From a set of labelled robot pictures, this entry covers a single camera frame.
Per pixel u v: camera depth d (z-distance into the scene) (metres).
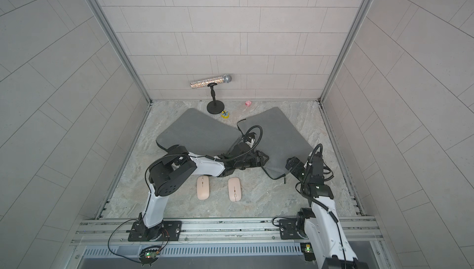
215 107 1.13
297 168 0.74
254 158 0.79
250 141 0.84
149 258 0.64
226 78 0.96
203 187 0.81
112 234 0.70
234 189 0.80
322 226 0.47
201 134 0.97
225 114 1.08
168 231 0.70
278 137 0.99
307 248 0.69
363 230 0.72
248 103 1.13
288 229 0.71
